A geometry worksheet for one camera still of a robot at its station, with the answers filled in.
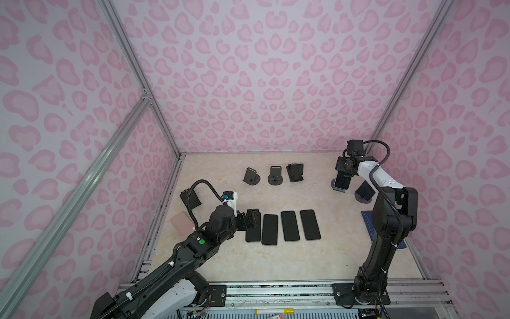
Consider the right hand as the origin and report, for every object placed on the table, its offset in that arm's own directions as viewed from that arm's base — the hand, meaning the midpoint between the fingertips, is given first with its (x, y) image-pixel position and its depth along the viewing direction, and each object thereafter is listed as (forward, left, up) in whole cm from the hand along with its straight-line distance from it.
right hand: (347, 163), depth 98 cm
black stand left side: (-16, +75, -10) cm, 77 cm away
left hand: (-29, +45, +6) cm, 54 cm away
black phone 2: (-28, +29, -12) cm, 42 cm away
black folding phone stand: (+2, +24, -9) cm, 26 cm away
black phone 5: (-32, +45, -11) cm, 56 cm away
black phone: (-29, +38, -13) cm, 49 cm away
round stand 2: (-4, +48, -8) cm, 49 cm away
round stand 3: (-9, +3, -11) cm, 14 cm away
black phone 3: (-27, +20, -12) cm, 36 cm away
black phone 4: (-7, +2, -5) cm, 9 cm away
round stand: (-3, +35, -8) cm, 36 cm away
